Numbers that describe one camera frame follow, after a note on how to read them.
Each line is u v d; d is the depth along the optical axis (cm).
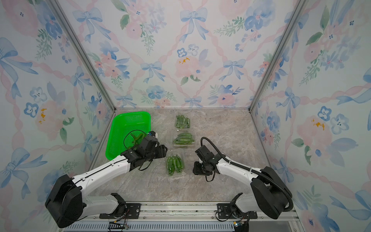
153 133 76
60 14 71
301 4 68
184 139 94
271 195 42
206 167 65
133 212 73
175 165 86
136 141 97
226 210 73
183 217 73
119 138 101
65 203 40
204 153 68
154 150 66
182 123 107
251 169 47
